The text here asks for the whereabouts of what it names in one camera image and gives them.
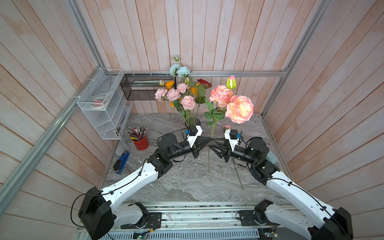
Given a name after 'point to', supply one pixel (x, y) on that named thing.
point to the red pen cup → (139, 136)
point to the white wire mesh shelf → (110, 122)
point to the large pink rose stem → (235, 164)
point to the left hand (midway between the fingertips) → (210, 141)
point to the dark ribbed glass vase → (193, 124)
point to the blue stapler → (120, 164)
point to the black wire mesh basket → (144, 86)
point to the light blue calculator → (271, 157)
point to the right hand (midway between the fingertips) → (211, 142)
